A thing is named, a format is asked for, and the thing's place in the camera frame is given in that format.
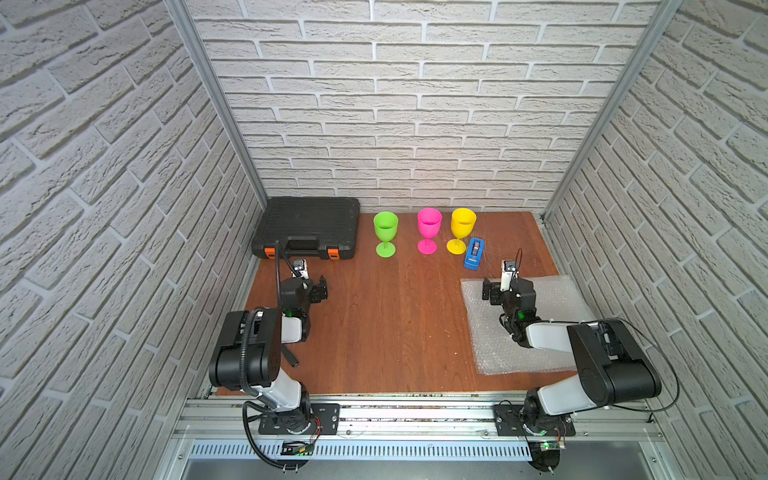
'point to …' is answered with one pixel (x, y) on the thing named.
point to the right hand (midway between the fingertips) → (505, 278)
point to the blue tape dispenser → (474, 253)
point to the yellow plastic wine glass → (463, 221)
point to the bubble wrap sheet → (496, 352)
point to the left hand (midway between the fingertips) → (309, 272)
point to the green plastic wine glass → (385, 224)
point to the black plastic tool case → (309, 227)
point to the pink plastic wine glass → (429, 222)
